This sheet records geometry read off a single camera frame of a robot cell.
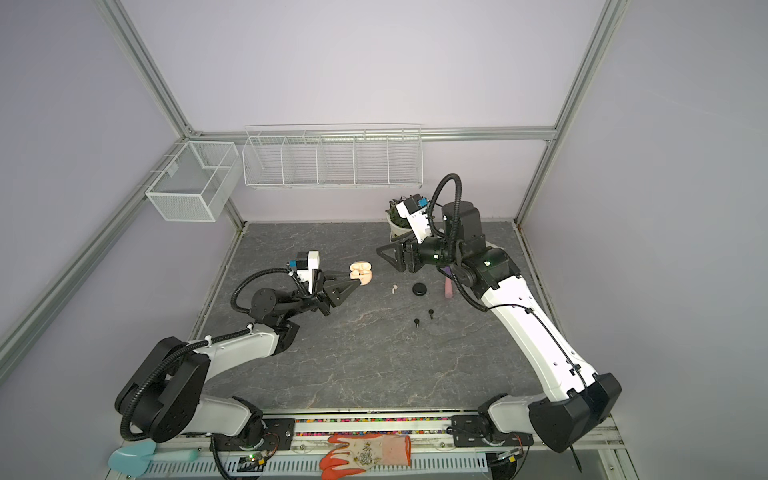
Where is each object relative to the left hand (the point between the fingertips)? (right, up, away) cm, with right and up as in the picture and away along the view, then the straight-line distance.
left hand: (361, 285), depth 67 cm
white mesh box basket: (-58, +30, +29) cm, 71 cm away
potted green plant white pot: (+8, +17, +34) cm, 39 cm away
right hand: (+6, +8, 0) cm, 10 cm away
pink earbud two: (+7, -5, +34) cm, 35 cm away
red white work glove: (0, -40, +3) cm, 40 cm away
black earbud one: (+19, -12, +29) cm, 37 cm away
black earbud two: (+15, -16, +26) cm, 34 cm away
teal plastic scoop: (-54, -42, +3) cm, 68 cm away
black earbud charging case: (+16, -5, +33) cm, 37 cm away
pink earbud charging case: (0, +3, 0) cm, 3 cm away
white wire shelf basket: (-13, +40, +32) cm, 53 cm away
